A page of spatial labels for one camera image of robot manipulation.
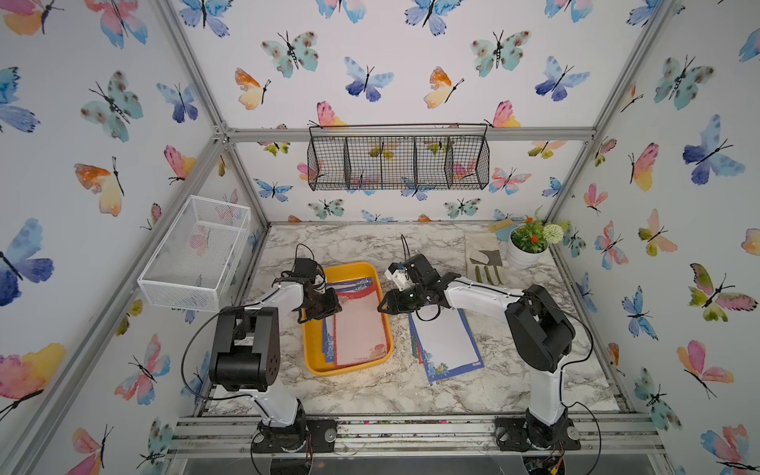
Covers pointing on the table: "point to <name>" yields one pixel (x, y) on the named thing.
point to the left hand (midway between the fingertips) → (342, 305)
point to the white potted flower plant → (527, 243)
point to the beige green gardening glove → (484, 258)
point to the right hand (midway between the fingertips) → (383, 306)
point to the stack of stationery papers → (356, 334)
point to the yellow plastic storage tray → (314, 332)
